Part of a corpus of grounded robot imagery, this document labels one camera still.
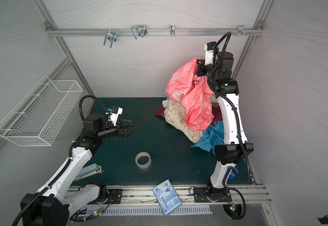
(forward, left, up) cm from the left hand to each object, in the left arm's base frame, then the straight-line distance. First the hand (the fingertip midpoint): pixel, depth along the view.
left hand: (136, 122), depth 73 cm
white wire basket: (-2, +47, +8) cm, 48 cm away
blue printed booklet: (-31, -17, -20) cm, 41 cm away
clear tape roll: (-8, -2, -23) cm, 24 cm away
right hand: (+23, -33, +25) cm, 48 cm away
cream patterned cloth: (+21, -21, -19) cm, 35 cm away
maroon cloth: (+25, -55, -26) cm, 66 cm away
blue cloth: (+5, -46, -22) cm, 52 cm away
